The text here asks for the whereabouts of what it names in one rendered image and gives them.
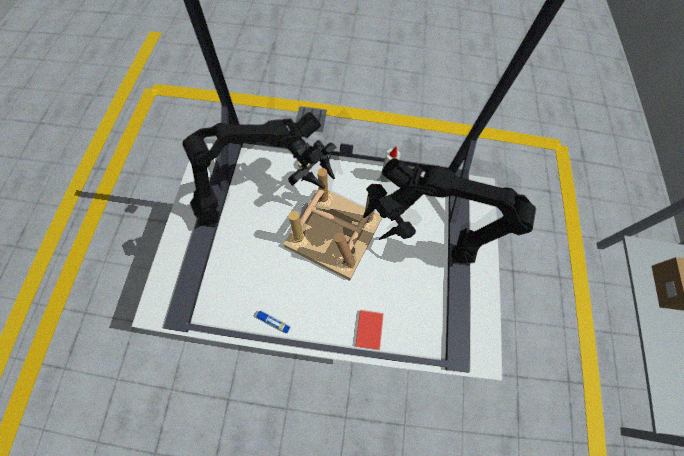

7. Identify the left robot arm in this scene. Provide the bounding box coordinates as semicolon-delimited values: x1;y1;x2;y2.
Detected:
374;158;536;265

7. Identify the flat red rectangular pad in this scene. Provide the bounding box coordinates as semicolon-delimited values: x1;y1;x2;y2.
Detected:
355;310;383;350

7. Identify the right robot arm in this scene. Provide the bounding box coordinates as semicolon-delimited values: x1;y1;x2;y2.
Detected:
182;112;325;228

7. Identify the grey bottle with red cone cap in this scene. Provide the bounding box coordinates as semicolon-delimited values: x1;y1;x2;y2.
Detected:
380;146;400;182

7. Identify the tan square wooden stool seat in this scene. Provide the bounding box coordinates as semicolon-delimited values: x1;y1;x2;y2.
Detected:
284;190;382;280

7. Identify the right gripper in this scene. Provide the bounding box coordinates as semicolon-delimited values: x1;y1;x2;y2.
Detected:
288;141;337;189

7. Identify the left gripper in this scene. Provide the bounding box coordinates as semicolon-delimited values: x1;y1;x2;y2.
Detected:
363;184;416;240

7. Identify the blue glue stick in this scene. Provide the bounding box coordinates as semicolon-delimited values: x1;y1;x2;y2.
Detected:
256;311;290;333

